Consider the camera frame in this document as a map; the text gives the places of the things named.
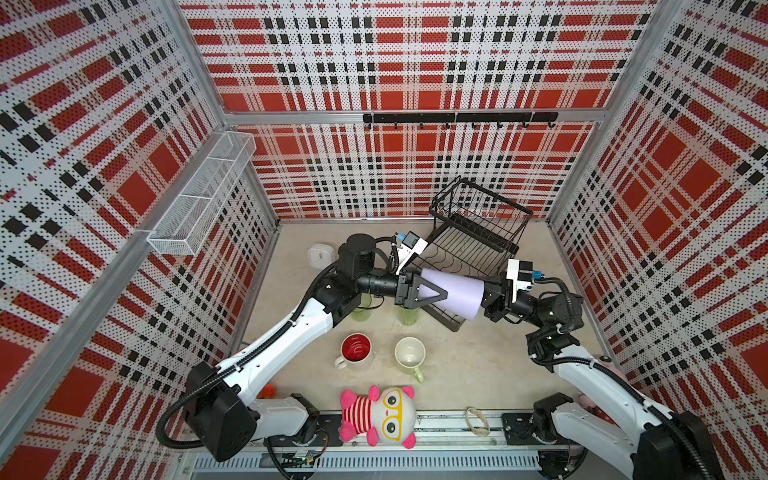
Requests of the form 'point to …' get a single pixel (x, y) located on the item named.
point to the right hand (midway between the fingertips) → (463, 282)
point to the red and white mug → (354, 348)
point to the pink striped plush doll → (388, 416)
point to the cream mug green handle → (410, 352)
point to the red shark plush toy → (267, 392)
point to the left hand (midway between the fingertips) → (442, 298)
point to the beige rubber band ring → (479, 431)
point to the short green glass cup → (360, 314)
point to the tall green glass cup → (408, 316)
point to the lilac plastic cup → (465, 295)
